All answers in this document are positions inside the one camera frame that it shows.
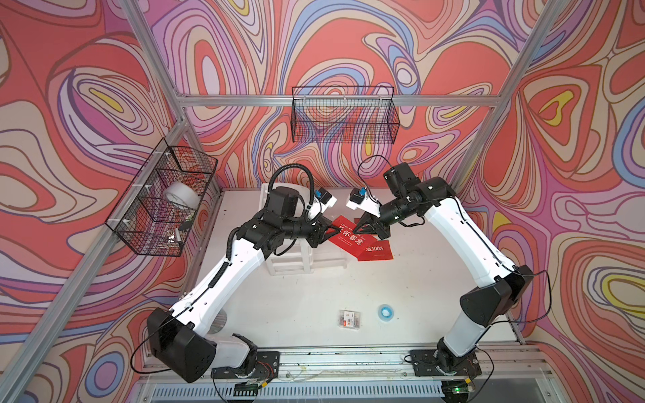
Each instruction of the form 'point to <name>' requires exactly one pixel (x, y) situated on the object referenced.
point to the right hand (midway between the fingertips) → (359, 235)
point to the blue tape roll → (385, 312)
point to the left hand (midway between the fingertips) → (338, 228)
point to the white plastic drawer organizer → (298, 258)
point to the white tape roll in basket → (183, 194)
